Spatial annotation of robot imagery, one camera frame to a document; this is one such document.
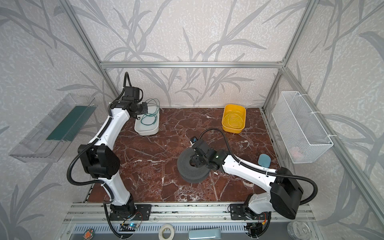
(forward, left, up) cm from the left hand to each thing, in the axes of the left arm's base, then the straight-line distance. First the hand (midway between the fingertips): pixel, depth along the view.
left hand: (144, 103), depth 88 cm
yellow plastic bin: (+16, -55, -20) cm, 60 cm away
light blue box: (-62, -36, -18) cm, 74 cm away
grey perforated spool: (-35, -28, -18) cm, 48 cm away
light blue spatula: (-25, -74, -24) cm, 81 cm away
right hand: (-25, -32, -12) cm, 42 cm away
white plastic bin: (-5, +4, -21) cm, 22 cm away
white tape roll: (-61, -16, -22) cm, 67 cm away
